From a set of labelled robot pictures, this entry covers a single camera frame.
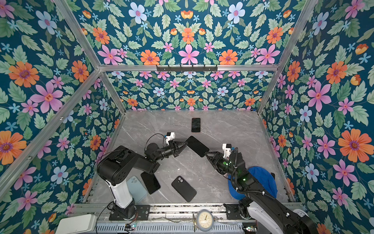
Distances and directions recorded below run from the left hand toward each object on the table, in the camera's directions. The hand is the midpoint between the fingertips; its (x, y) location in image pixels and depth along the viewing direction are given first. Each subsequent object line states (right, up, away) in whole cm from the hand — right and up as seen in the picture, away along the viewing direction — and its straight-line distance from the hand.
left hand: (188, 142), depth 77 cm
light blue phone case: (-29, -28, +4) cm, 41 cm away
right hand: (+9, -6, -2) cm, 11 cm away
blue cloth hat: (+43, -20, +5) cm, 48 cm away
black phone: (+5, -2, +3) cm, 7 cm away
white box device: (-50, -37, -11) cm, 63 cm away
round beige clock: (+9, -36, -9) cm, 38 cm away
